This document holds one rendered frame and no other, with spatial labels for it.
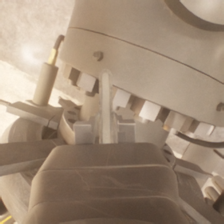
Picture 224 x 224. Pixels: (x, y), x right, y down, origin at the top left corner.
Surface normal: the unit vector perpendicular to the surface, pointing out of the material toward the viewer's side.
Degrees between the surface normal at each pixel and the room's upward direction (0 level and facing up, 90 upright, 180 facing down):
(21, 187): 44
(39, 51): 0
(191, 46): 3
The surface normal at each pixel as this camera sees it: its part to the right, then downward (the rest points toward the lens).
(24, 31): -0.04, 0.25
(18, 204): -0.48, 0.05
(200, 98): 0.21, 0.33
